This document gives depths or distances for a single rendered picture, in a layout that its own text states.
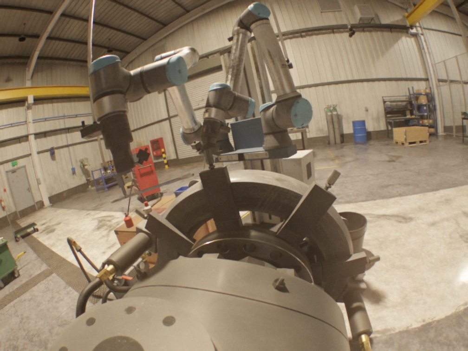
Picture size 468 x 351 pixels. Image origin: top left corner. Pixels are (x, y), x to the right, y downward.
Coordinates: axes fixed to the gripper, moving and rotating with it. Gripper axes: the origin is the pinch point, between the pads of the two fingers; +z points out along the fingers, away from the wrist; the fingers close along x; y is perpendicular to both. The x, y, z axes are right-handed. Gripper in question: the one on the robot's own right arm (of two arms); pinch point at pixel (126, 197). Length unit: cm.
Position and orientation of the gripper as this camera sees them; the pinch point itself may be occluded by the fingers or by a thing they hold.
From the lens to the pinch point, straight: 52.9
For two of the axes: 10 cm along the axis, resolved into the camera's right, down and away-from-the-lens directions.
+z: 2.6, 9.5, 1.9
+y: 8.9, -3.1, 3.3
